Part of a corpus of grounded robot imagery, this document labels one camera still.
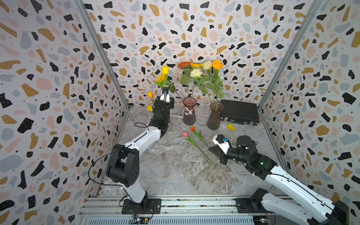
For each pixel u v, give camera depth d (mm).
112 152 467
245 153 559
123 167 459
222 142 597
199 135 1030
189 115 1019
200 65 877
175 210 732
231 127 1094
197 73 834
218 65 856
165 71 712
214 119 985
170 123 1032
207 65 876
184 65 891
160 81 798
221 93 925
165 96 676
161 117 649
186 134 1015
